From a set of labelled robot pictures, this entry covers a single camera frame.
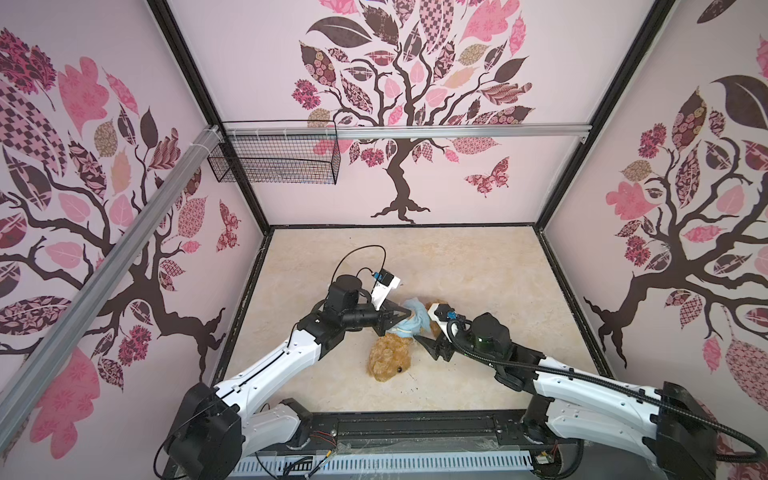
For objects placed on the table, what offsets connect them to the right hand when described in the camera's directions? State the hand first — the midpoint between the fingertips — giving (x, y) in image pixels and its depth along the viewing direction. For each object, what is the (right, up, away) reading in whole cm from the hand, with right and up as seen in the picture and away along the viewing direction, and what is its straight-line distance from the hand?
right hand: (424, 319), depth 75 cm
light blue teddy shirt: (-2, -1, -1) cm, 3 cm away
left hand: (-4, +1, -1) cm, 4 cm away
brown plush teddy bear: (-9, -8, -4) cm, 12 cm away
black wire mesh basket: (-46, +50, +20) cm, 71 cm away
